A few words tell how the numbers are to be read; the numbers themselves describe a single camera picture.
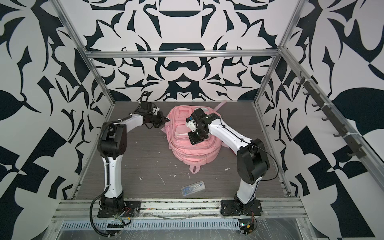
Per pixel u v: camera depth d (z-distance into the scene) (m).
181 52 0.94
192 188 0.80
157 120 0.93
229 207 0.74
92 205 0.69
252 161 0.47
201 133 0.71
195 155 0.85
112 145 0.59
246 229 0.71
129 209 0.72
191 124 0.81
